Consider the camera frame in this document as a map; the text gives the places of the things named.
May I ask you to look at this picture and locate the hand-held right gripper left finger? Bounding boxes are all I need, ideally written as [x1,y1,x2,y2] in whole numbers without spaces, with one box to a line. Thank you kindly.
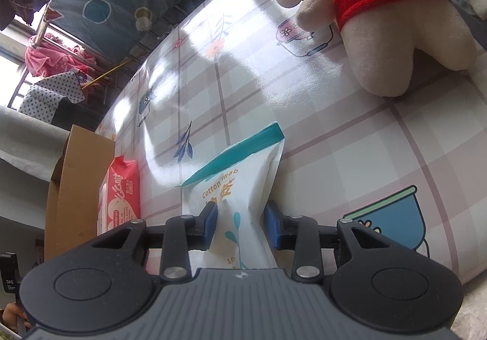
[89,201,219,283]

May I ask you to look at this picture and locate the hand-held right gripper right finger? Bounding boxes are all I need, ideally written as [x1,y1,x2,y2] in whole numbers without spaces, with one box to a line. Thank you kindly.
[264,200,386,283]

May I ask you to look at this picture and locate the pink wet wipes pack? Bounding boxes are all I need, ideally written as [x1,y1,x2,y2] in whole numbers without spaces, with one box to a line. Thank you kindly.
[97,155,141,238]

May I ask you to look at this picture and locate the brown cardboard box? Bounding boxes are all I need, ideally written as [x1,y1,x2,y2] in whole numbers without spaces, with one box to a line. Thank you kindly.
[44,124,117,261]

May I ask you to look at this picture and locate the person's left hand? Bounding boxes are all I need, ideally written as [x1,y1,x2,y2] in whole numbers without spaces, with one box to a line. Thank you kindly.
[2,303,33,330]

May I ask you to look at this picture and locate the checked printed tablecloth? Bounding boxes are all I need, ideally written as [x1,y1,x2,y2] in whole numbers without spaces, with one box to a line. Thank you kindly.
[93,0,487,287]

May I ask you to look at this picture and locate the white curtain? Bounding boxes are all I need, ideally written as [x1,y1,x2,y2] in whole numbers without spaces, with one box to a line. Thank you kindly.
[0,104,73,183]

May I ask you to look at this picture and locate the polka dot cloth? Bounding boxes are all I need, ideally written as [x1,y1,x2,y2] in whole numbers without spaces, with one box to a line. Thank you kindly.
[17,70,86,124]

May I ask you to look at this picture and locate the yellow stick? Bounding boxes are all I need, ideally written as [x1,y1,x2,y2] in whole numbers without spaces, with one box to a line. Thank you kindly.
[82,60,132,90]

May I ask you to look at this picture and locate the pink hanging clothes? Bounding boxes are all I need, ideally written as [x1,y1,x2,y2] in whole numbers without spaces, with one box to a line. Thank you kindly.
[23,33,96,78]

